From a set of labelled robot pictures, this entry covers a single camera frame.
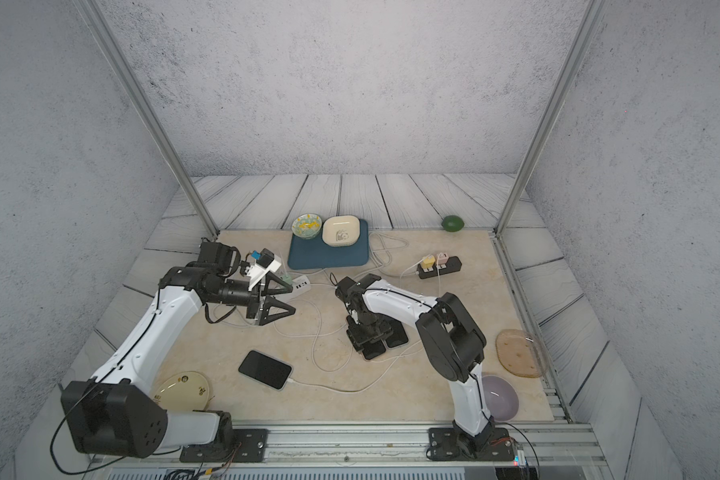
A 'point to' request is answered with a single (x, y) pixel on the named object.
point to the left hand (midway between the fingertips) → (292, 299)
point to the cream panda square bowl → (341, 230)
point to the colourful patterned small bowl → (306, 225)
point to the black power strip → (454, 265)
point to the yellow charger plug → (428, 263)
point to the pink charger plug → (442, 260)
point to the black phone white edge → (266, 369)
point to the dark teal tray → (314, 253)
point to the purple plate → (501, 397)
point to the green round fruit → (452, 223)
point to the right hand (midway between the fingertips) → (370, 345)
